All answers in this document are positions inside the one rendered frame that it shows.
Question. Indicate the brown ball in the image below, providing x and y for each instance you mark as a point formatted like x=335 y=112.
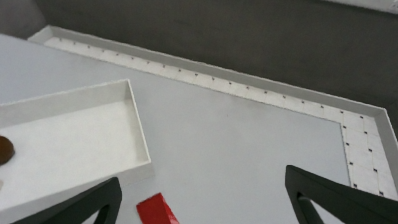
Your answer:
x=6 y=150

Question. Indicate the white open-top box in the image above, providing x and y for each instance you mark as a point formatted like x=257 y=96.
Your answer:
x=67 y=143

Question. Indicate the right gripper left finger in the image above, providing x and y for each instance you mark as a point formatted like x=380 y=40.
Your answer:
x=104 y=197

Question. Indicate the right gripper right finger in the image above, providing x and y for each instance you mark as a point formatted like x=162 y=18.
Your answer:
x=347 y=204

